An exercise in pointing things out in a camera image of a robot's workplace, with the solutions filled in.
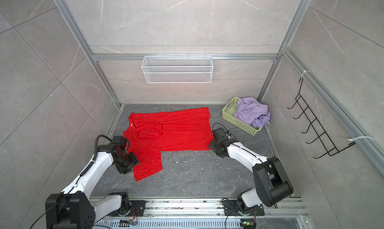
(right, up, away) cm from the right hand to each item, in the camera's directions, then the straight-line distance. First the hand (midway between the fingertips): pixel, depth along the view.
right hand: (213, 145), depth 92 cm
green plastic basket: (+12, +20, +14) cm, 28 cm away
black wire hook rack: (+45, +9, -27) cm, 54 cm away
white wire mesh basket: (-23, +51, +9) cm, 56 cm away
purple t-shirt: (+29, +22, +13) cm, 38 cm away
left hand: (-44, -7, -9) cm, 46 cm away
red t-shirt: (-45, +6, +10) cm, 46 cm away
